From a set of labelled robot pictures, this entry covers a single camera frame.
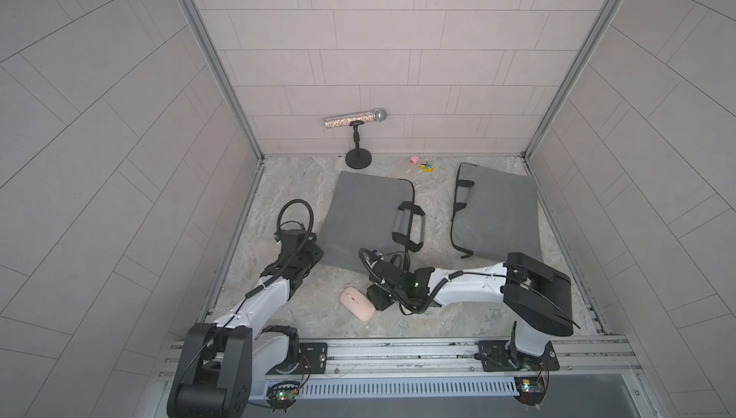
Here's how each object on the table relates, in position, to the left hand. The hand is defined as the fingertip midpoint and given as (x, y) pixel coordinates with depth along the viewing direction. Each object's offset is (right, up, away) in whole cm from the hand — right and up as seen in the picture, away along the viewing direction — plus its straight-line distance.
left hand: (321, 243), depth 90 cm
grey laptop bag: (+15, +9, +7) cm, 19 cm away
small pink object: (+32, +28, +23) cm, 48 cm away
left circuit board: (-3, -29, -26) cm, 39 cm away
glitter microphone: (+18, +43, +9) cm, 47 cm away
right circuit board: (+55, -30, -22) cm, 67 cm away
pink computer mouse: (+12, -14, -11) cm, 22 cm away
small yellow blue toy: (+37, +25, +22) cm, 50 cm away
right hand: (+17, -14, -7) cm, 23 cm away
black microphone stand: (+9, +29, +25) cm, 39 cm away
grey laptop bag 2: (+59, +8, +9) cm, 60 cm away
